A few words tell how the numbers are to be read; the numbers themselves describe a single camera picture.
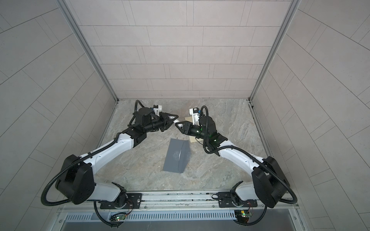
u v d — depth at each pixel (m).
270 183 0.41
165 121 0.68
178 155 0.87
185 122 0.68
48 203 0.37
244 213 0.68
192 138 0.82
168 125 0.71
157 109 0.74
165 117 0.69
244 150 0.49
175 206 0.71
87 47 0.86
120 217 0.64
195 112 0.69
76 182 0.40
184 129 0.68
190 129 0.66
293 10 0.72
